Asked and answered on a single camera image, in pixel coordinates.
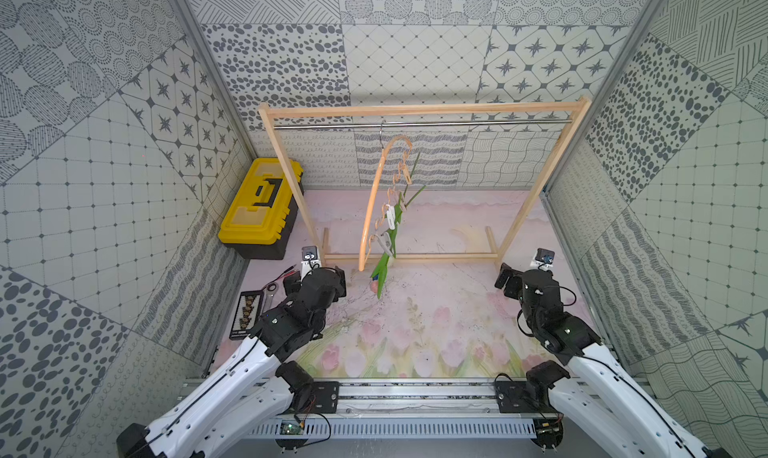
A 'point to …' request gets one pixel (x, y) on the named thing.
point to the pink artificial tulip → (379, 274)
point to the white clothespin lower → (387, 247)
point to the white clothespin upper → (391, 216)
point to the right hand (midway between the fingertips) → (521, 273)
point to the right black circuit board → (549, 432)
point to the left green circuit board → (291, 427)
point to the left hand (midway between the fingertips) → (318, 267)
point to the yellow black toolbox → (259, 217)
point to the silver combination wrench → (271, 289)
